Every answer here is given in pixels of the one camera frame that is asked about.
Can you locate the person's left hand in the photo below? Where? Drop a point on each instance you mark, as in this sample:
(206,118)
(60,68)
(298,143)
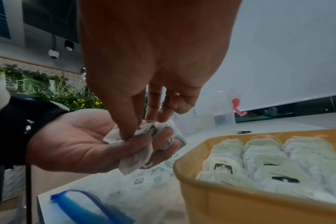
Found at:
(73,142)

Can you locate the person's right hand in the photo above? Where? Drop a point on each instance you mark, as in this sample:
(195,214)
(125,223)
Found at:
(157,43)

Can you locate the clear zip bag with tea bags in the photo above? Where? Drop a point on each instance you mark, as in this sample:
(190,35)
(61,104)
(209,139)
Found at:
(79,207)

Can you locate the yellow tray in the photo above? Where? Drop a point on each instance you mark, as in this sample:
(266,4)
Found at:
(240,207)

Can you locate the beige bench seat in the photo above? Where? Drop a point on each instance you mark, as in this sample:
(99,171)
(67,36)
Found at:
(51,177)

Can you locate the green hedge plant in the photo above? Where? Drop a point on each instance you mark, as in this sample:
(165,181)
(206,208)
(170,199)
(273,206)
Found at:
(82,100)

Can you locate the black left wristband with markers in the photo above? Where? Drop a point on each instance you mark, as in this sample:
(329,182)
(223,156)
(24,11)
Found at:
(15,131)

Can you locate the clear storage box pink latches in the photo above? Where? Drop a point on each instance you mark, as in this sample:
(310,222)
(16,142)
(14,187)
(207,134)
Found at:
(206,113)

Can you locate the white roller blind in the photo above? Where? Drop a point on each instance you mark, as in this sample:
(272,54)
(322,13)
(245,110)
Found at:
(281,54)

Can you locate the hanging green wall vines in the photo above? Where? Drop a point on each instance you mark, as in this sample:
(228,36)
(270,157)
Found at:
(21,78)

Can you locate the black wall spotlight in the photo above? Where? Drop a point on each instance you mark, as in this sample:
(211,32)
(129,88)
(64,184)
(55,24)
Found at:
(68,45)

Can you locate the white dome security camera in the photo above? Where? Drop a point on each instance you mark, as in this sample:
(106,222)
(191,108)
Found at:
(53,54)

